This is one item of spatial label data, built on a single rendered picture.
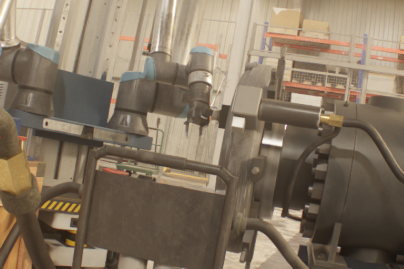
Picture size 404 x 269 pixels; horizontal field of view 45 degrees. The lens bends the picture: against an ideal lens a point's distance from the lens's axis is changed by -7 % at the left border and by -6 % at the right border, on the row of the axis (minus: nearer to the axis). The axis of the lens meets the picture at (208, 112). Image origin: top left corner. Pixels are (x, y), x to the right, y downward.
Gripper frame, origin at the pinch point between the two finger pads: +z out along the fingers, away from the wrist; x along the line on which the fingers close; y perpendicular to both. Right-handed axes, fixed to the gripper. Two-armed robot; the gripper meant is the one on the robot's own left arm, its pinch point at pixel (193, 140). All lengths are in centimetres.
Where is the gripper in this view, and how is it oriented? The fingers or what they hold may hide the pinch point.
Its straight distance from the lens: 181.2
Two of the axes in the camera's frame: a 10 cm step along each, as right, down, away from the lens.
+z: -0.4, 8.8, -4.7
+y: 5.7, -3.7, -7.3
